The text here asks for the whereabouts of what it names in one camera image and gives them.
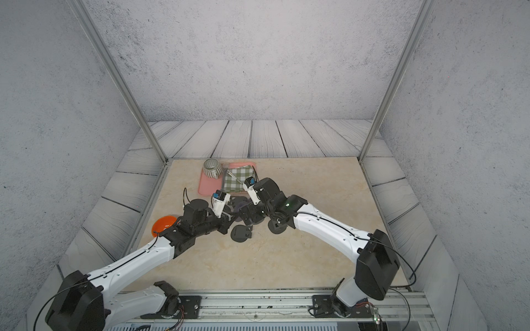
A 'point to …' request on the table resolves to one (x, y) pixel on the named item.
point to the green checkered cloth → (241, 173)
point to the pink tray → (208, 186)
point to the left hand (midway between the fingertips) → (240, 216)
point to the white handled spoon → (231, 174)
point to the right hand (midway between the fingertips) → (249, 208)
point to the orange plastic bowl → (161, 223)
